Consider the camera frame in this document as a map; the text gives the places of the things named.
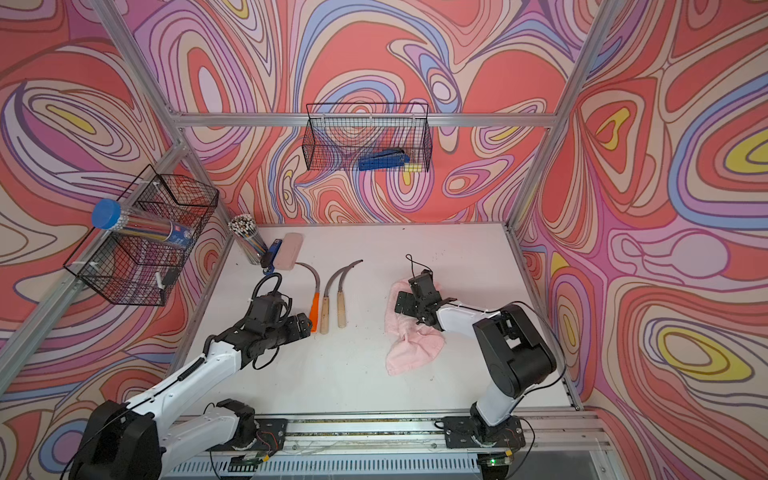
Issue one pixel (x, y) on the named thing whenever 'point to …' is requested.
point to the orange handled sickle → (314, 310)
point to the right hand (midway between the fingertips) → (411, 311)
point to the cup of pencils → (252, 243)
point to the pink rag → (411, 344)
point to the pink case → (289, 251)
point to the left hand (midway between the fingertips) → (305, 327)
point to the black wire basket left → (137, 266)
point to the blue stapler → (274, 249)
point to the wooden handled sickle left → (325, 306)
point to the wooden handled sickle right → (341, 305)
